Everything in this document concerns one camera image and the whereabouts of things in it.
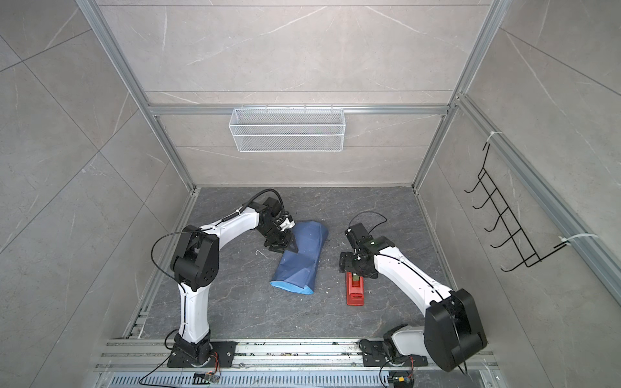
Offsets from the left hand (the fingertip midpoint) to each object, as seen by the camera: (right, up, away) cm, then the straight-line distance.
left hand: (296, 249), depth 92 cm
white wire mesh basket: (-3, +49, +9) cm, 50 cm away
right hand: (+22, -6, -7) cm, 23 cm away
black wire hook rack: (+64, +6, -28) cm, 70 cm away
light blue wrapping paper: (+1, -6, -10) cm, 11 cm away
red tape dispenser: (+22, -13, -8) cm, 27 cm away
